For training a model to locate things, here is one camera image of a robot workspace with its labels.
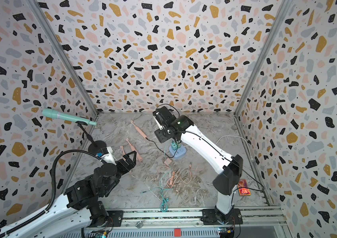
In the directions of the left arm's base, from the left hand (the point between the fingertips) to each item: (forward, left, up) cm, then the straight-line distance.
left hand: (135, 156), depth 71 cm
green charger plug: (+16, -19, -17) cm, 30 cm away
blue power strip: (+15, -22, -21) cm, 34 cm away
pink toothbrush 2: (+15, +15, -22) cm, 31 cm away
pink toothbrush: (+32, +6, -23) cm, 40 cm away
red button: (-28, -20, -25) cm, 43 cm away
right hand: (+12, -13, +2) cm, 18 cm away
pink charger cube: (+7, -15, -21) cm, 26 cm away
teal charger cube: (+16, -19, -17) cm, 30 cm away
